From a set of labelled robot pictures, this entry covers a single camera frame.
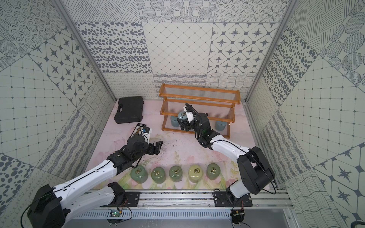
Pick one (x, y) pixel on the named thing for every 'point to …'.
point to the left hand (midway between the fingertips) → (159, 141)
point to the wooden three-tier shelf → (219, 104)
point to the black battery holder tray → (138, 129)
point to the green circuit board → (113, 213)
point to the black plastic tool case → (130, 109)
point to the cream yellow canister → (195, 173)
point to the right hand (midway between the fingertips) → (184, 117)
